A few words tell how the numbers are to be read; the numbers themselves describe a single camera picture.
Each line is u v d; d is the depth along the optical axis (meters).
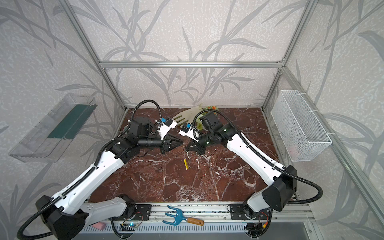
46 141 0.64
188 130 0.61
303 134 0.61
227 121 0.54
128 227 0.72
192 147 0.68
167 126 0.59
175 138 0.63
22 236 0.36
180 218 0.72
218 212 0.75
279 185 0.39
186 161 0.69
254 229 0.74
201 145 0.62
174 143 0.65
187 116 1.12
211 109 0.77
